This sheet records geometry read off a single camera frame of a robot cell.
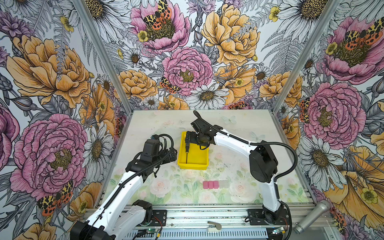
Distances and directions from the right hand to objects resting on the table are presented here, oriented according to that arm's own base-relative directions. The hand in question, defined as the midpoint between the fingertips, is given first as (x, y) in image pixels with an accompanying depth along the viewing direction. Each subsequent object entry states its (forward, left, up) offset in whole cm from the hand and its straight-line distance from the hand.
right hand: (192, 144), depth 91 cm
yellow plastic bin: (-5, -3, -9) cm, 11 cm away
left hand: (-11, +12, +3) cm, 17 cm away
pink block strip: (-21, -10, -10) cm, 25 cm away
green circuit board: (-41, +20, -10) cm, 47 cm away
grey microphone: (-34, -64, -8) cm, 73 cm away
